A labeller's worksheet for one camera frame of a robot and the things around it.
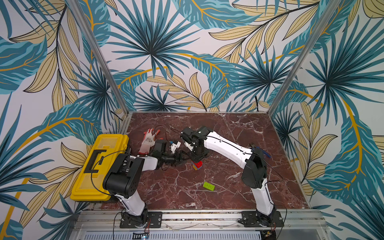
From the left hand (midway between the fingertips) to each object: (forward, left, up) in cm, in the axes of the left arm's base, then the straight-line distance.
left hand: (188, 160), depth 87 cm
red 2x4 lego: (-3, -6, +1) cm, 7 cm away
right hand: (-1, -5, +3) cm, 6 cm away
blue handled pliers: (+10, -49, -5) cm, 50 cm away
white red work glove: (+16, +27, -5) cm, 32 cm away
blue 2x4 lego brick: (-4, -6, -2) cm, 7 cm away
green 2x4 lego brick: (-12, -12, -6) cm, 18 cm away
